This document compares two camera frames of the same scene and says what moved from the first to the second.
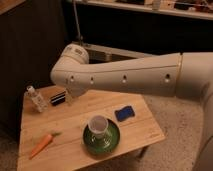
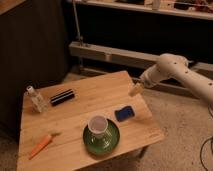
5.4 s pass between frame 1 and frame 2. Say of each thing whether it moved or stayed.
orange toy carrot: stayed
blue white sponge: stayed
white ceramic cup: stayed
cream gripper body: moved
